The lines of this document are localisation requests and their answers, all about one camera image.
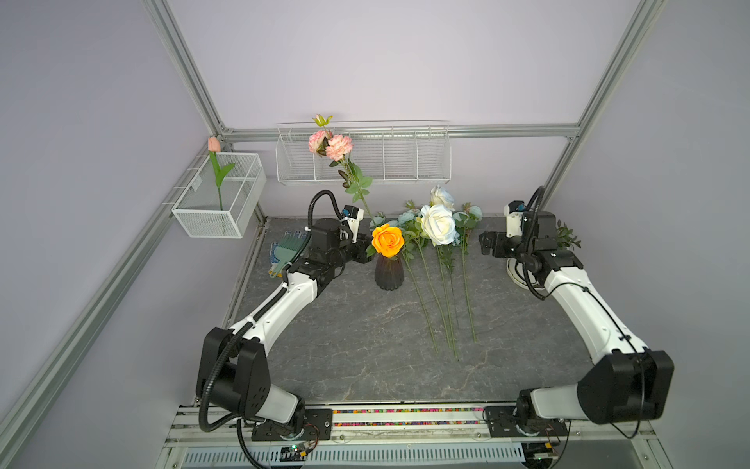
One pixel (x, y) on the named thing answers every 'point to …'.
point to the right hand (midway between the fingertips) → (495, 234)
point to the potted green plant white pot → (565, 237)
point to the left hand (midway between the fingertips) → (375, 239)
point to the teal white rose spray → (464, 218)
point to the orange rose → (388, 240)
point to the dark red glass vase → (389, 272)
